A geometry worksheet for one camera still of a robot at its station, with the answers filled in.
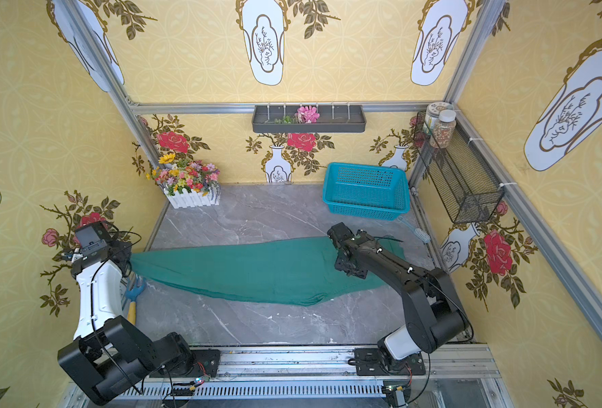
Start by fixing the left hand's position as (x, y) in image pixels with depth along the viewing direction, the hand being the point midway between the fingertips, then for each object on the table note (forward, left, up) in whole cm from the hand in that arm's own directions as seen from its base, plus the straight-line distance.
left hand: (108, 257), depth 77 cm
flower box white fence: (+33, -14, -3) cm, 36 cm away
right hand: (+2, -77, -12) cm, 78 cm away
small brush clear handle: (+17, -107, -16) cm, 109 cm away
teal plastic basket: (+42, -91, -18) cm, 102 cm away
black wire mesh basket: (+18, -113, +13) cm, 115 cm away
